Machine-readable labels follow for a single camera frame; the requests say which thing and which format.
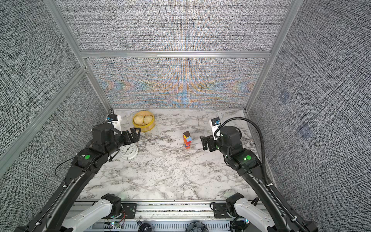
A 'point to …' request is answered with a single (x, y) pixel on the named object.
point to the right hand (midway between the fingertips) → (210, 132)
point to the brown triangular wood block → (187, 134)
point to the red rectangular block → (188, 143)
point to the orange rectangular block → (188, 147)
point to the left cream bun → (138, 120)
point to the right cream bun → (147, 119)
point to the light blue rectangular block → (189, 139)
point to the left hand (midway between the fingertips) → (133, 130)
